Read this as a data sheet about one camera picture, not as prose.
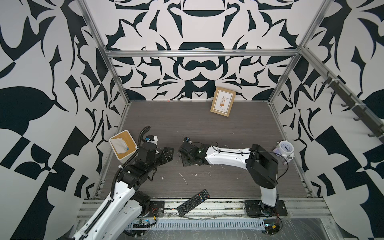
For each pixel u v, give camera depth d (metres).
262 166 0.50
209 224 0.71
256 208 0.74
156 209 0.73
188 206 0.74
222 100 1.08
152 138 0.70
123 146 0.88
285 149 0.92
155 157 0.64
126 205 0.60
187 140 0.80
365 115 0.55
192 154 0.66
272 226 0.71
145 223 0.71
